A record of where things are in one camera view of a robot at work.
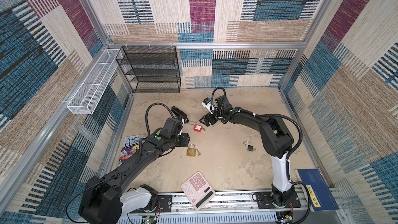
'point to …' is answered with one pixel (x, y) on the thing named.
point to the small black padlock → (250, 148)
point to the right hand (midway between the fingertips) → (205, 118)
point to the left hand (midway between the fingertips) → (187, 136)
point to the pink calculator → (198, 190)
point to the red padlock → (198, 128)
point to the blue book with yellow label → (321, 197)
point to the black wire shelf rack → (151, 68)
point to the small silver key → (198, 152)
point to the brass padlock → (191, 152)
